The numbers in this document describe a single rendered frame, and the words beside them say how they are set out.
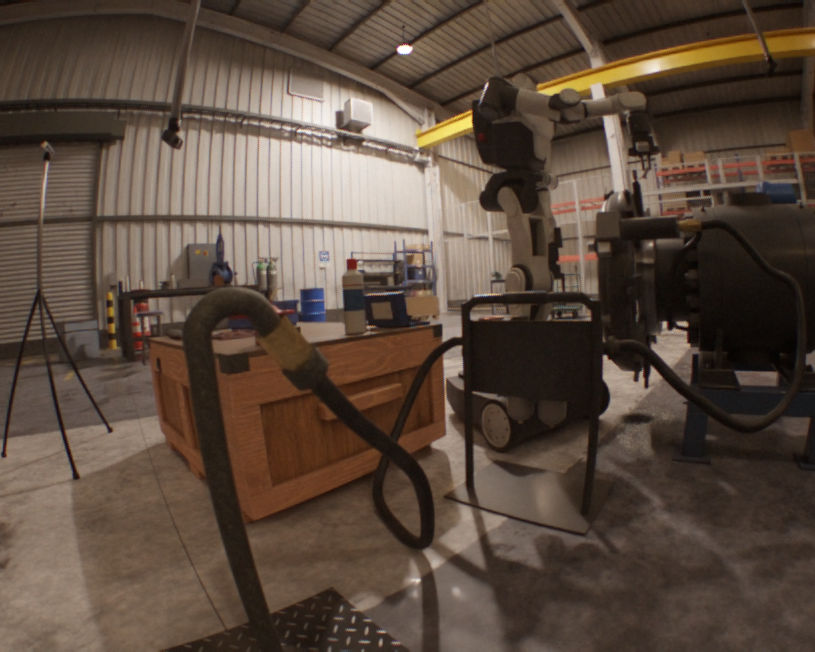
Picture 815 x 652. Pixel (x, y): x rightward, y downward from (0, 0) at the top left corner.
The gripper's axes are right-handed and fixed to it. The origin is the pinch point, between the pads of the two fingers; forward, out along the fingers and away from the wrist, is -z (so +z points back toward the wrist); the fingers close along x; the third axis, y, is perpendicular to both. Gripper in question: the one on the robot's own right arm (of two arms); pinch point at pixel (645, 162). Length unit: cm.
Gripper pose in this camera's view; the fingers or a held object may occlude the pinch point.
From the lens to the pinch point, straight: 156.5
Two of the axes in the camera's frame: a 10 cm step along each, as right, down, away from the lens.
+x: 8.8, -0.3, -4.7
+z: -1.1, -9.9, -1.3
